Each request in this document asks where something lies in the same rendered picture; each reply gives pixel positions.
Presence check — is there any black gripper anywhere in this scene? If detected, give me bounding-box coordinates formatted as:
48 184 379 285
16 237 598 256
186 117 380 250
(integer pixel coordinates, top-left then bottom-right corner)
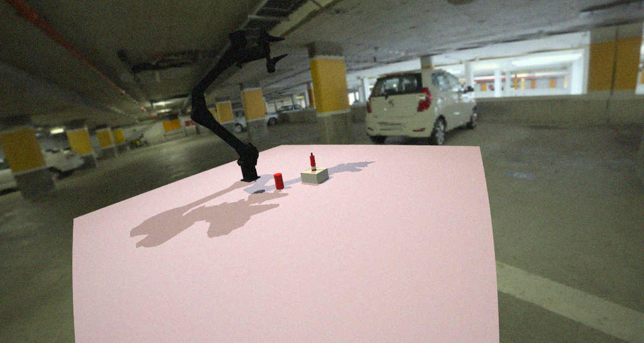
249 27 288 73

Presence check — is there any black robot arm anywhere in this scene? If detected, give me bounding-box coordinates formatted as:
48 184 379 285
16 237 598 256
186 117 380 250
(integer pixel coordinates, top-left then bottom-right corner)
190 30 270 183

